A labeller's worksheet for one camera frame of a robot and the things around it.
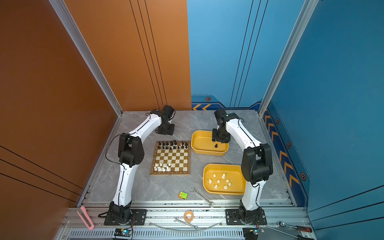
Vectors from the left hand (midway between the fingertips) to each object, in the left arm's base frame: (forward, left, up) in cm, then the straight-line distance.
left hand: (170, 131), depth 102 cm
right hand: (-11, -30, +6) cm, 32 cm away
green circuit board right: (-56, -46, -7) cm, 72 cm away
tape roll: (-49, -15, -7) cm, 52 cm away
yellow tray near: (-31, -35, -4) cm, 47 cm away
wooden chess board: (-19, -3, -3) cm, 19 cm away
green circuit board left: (-56, +16, -7) cm, 59 cm away
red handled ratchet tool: (-53, -59, -3) cm, 79 cm away
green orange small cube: (-40, -12, -3) cm, 42 cm away
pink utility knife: (-50, +36, -6) cm, 62 cm away
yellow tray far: (-7, -22, -4) cm, 24 cm away
